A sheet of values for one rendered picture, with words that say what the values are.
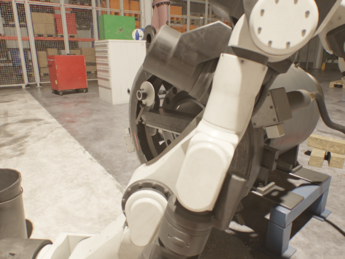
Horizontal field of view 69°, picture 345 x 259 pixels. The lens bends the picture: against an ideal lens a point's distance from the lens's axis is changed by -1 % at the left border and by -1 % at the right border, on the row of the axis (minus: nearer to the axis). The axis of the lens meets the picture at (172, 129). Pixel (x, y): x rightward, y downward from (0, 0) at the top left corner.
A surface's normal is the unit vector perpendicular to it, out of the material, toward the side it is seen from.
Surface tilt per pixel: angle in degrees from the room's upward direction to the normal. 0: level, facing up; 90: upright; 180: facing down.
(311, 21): 84
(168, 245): 79
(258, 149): 86
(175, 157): 90
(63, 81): 90
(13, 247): 11
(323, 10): 111
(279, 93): 68
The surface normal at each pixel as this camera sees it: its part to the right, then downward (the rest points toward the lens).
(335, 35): -0.55, 0.10
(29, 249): -0.03, -0.87
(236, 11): -0.50, 0.60
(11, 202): 0.94, 0.15
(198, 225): 0.20, 0.31
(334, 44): -0.94, 0.29
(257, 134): 0.63, 0.05
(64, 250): 1.00, 0.02
